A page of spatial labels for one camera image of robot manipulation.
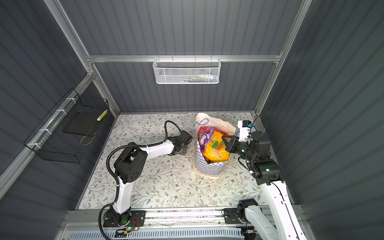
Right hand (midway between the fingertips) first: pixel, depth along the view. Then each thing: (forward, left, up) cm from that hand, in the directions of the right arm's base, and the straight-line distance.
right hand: (224, 138), depth 67 cm
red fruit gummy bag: (+18, +10, -16) cm, 26 cm away
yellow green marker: (+18, +65, -2) cm, 68 cm away
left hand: (+13, +24, -30) cm, 41 cm away
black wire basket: (+4, +77, -1) cm, 77 cm away
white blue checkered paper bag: (+2, +10, -33) cm, 34 cm away
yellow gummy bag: (+1, +3, -13) cm, 13 cm away
